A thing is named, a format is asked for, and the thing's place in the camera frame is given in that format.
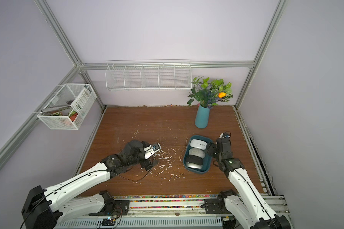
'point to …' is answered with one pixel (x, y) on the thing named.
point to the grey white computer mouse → (197, 151)
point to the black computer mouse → (194, 159)
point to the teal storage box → (207, 160)
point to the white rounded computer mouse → (198, 143)
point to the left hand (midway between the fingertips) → (153, 152)
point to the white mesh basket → (65, 109)
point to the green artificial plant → (207, 93)
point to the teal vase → (202, 117)
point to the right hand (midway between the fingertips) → (211, 146)
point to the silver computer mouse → (193, 165)
